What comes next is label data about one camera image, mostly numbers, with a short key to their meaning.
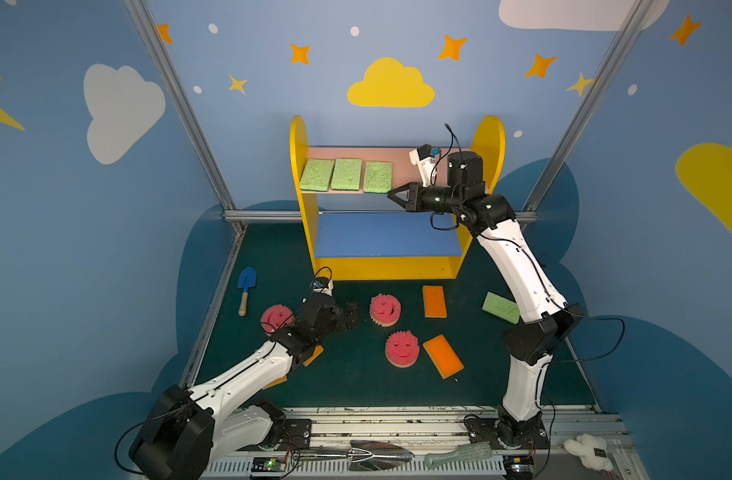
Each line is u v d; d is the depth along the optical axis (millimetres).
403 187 677
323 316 635
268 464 711
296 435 733
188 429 396
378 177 749
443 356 880
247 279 1050
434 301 1002
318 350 764
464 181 556
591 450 701
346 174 752
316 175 745
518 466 718
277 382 820
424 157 637
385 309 954
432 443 741
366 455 706
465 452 717
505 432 664
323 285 743
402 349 863
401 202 689
